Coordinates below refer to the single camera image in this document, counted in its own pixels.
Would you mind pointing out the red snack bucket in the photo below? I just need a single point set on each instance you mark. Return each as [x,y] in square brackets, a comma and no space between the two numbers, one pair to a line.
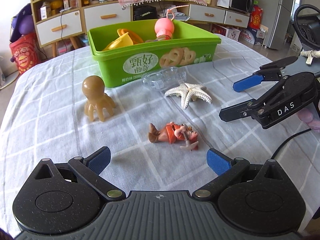
[24,52]

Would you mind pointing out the black bag on shelf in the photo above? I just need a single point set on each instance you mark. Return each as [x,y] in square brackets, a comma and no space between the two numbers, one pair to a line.
[144,12]

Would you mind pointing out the white starfish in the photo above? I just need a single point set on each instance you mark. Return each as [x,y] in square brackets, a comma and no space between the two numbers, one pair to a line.
[189,92]

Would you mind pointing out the green plastic storage box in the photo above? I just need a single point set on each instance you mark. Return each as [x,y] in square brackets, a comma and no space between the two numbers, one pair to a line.
[119,66]

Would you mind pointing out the orange toy lid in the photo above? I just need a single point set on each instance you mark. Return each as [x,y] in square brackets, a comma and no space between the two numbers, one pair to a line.
[136,39]

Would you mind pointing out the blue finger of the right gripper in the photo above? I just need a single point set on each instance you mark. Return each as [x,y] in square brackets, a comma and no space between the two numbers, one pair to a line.
[266,72]

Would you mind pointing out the tan octopus toy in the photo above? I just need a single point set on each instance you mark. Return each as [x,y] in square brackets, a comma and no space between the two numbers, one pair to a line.
[93,88]

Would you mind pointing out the black microwave oven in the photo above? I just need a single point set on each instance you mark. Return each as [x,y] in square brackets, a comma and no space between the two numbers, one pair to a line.
[242,5]

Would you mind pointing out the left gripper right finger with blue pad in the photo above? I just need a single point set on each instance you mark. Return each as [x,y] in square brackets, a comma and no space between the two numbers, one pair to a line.
[228,171]

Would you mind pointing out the white checked tablecloth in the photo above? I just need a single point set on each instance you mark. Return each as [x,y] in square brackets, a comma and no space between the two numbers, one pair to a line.
[45,119]

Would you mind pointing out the clear plastic car toy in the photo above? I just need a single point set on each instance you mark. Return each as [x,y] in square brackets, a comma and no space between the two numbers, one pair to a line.
[164,79]

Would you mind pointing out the gloved right hand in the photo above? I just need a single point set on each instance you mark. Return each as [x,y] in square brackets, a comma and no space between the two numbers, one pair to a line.
[307,116]

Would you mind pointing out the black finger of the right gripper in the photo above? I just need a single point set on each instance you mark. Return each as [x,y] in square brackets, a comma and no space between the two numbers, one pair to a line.
[241,110]

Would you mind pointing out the orange pirate figurine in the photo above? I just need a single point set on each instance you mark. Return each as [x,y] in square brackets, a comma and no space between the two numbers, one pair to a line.
[172,133]

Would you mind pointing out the wooden cabinet with white drawers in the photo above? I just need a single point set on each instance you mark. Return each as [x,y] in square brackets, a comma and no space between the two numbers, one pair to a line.
[69,23]

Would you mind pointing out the pink squid toy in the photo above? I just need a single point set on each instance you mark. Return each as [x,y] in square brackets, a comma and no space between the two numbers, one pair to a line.
[164,27]

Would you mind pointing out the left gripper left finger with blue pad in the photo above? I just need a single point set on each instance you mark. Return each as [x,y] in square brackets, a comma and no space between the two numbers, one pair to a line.
[88,170]

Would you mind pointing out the purple plush toy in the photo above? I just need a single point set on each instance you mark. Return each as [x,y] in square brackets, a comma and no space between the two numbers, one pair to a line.
[22,23]

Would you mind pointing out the yellow toy pot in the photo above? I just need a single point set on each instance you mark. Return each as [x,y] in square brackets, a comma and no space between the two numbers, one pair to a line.
[122,41]

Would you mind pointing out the grey refrigerator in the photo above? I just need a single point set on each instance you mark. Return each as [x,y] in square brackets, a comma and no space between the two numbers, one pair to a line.
[276,17]

